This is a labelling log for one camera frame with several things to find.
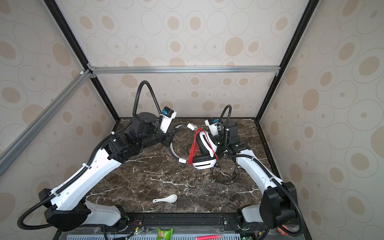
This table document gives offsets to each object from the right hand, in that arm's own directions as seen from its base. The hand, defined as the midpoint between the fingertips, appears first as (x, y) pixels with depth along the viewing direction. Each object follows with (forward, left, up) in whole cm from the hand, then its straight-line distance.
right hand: (200, 137), depth 79 cm
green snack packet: (-41, +18, -21) cm, 49 cm away
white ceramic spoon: (-24, +17, -23) cm, 37 cm away
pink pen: (-42, -3, -22) cm, 48 cm away
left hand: (-8, +9, +15) cm, 19 cm away
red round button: (-40, -37, -22) cm, 59 cm away
